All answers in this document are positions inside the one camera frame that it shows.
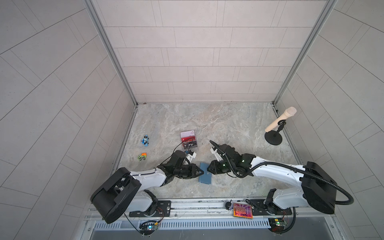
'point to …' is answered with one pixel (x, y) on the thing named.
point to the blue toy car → (145, 141)
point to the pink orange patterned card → (244, 210)
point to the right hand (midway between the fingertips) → (207, 172)
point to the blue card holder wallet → (206, 178)
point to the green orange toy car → (142, 156)
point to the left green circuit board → (147, 227)
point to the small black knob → (228, 204)
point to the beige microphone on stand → (272, 135)
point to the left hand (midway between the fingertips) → (205, 174)
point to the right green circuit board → (276, 224)
